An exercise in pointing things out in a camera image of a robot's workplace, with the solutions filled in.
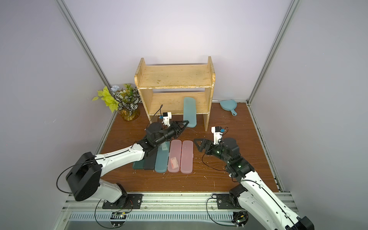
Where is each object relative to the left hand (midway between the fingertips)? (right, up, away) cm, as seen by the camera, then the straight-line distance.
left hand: (190, 124), depth 71 cm
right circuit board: (+25, -47, -1) cm, 54 cm away
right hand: (+4, -8, +1) cm, 9 cm away
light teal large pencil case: (-17, -22, +16) cm, 33 cm away
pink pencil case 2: (-2, -22, +18) cm, 29 cm away
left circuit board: (-37, -47, +1) cm, 60 cm away
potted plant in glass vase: (-42, +14, +19) cm, 48 cm away
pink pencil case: (-10, -23, +16) cm, 30 cm away
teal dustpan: (+34, +13, +48) cm, 60 cm away
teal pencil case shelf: (0, +5, +8) cm, 10 cm away
